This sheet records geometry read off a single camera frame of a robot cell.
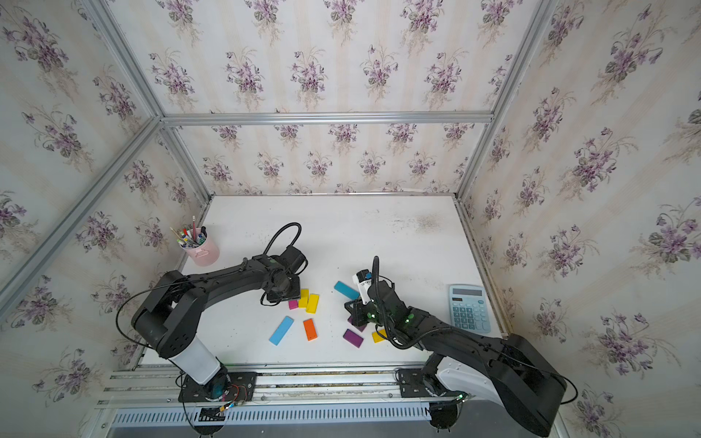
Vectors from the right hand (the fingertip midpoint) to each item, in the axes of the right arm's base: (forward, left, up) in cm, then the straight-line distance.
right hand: (349, 307), depth 81 cm
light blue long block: (-5, +21, -8) cm, 23 cm away
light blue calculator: (+3, -39, -6) cm, 39 cm away
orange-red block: (-5, +12, -7) cm, 15 cm away
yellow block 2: (+3, +12, -7) cm, 14 cm away
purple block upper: (-4, -4, -7) cm, 9 cm away
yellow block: (+4, +15, -5) cm, 16 cm away
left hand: (+6, +18, -7) cm, 20 cm away
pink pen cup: (+18, +51, 0) cm, 54 cm away
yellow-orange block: (-7, -9, -7) cm, 13 cm away
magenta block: (+3, +19, -6) cm, 20 cm away
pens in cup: (+22, +56, +4) cm, 61 cm away
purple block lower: (-7, -1, -7) cm, 10 cm away
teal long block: (+9, +1, -8) cm, 12 cm away
